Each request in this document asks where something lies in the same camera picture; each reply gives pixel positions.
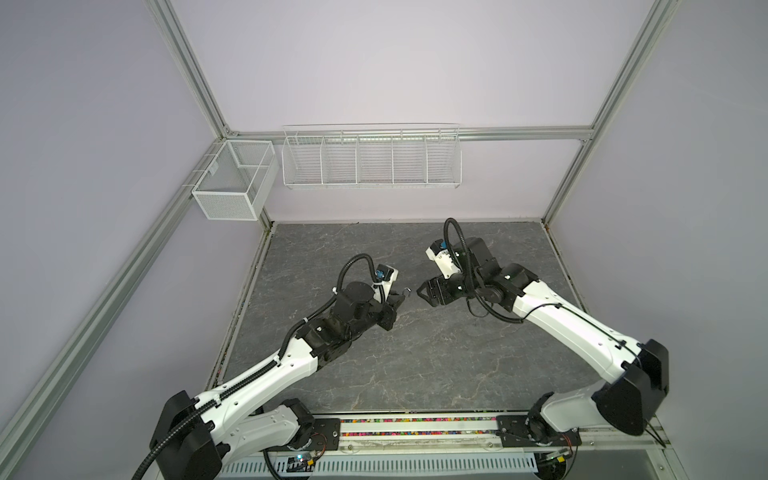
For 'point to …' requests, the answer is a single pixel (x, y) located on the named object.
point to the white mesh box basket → (237, 181)
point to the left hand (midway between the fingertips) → (399, 299)
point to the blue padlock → (406, 291)
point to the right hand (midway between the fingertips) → (429, 288)
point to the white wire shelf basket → (376, 155)
